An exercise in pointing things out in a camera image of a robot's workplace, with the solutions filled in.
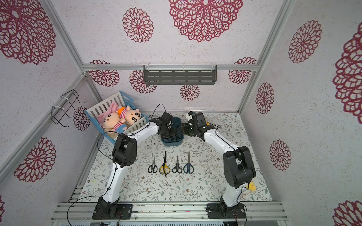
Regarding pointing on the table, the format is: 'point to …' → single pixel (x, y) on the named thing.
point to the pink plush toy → (113, 108)
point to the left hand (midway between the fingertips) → (175, 136)
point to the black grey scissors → (177, 168)
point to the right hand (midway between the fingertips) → (183, 129)
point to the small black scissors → (153, 167)
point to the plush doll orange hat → (130, 116)
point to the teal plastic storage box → (177, 139)
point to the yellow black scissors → (164, 169)
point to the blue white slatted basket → (122, 100)
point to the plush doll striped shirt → (112, 125)
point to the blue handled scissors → (188, 167)
